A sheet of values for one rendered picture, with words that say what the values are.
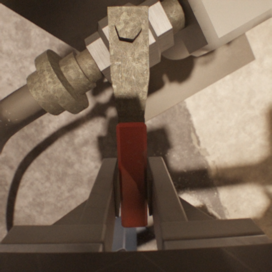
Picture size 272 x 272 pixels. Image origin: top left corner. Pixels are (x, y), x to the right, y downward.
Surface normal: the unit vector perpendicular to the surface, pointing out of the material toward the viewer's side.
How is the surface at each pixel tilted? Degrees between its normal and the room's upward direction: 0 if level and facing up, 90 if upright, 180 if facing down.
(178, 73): 0
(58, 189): 0
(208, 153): 0
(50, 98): 27
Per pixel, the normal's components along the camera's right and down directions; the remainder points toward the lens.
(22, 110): 0.25, 0.40
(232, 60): 0.02, 0.25
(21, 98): 0.00, -0.04
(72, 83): 0.25, 0.60
